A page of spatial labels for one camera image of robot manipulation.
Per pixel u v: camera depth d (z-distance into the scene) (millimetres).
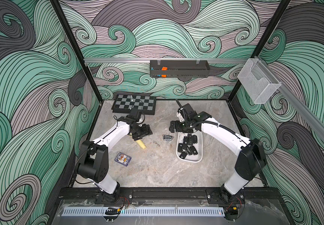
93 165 442
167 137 952
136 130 729
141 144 920
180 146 902
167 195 741
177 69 947
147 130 794
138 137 795
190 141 922
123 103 1136
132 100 1141
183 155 876
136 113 717
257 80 779
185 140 941
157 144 946
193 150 883
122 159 854
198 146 922
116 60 1784
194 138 944
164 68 862
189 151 882
